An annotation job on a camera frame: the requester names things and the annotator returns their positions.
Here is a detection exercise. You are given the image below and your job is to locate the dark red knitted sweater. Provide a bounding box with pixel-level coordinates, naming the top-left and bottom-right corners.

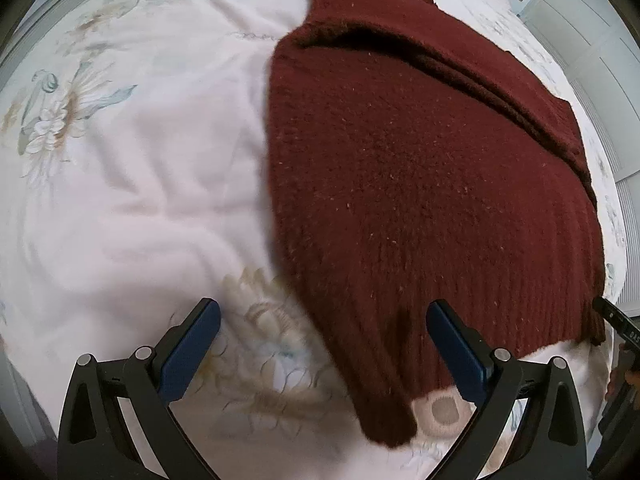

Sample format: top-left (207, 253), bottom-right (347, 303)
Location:
top-left (264, 0), bottom-right (608, 447)

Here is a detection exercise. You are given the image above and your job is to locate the person's right hand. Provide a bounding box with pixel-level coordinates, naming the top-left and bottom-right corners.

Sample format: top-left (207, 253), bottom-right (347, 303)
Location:
top-left (606, 367), bottom-right (640, 403)

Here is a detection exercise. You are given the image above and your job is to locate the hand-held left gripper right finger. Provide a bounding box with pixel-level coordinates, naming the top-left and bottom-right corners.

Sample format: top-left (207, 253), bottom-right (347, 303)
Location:
top-left (426, 299), bottom-right (588, 480)

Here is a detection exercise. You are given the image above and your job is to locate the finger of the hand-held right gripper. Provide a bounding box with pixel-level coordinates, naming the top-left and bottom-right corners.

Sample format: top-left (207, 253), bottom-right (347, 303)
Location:
top-left (592, 297), bottom-right (627, 333)

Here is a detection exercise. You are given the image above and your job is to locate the white wardrobe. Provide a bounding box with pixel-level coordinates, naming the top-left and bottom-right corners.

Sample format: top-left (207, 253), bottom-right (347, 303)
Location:
top-left (520, 0), bottom-right (640, 306)

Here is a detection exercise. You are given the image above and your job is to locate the floral pink quilt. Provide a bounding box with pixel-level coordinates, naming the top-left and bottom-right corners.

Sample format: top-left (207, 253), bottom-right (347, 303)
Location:
top-left (0, 0), bottom-right (628, 480)

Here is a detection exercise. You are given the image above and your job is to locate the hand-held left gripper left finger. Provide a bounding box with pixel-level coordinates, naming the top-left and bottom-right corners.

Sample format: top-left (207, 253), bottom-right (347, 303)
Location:
top-left (57, 297), bottom-right (222, 480)

